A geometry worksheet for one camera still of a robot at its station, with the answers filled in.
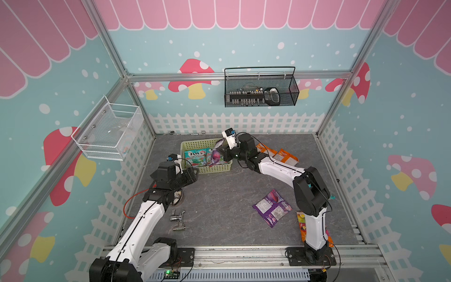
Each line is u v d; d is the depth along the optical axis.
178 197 0.91
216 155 0.87
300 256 0.70
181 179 0.69
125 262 0.40
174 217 0.83
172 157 0.72
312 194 0.52
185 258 0.73
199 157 1.06
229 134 0.78
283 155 1.07
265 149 1.11
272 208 0.86
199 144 1.09
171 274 0.73
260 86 0.94
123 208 0.85
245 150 0.72
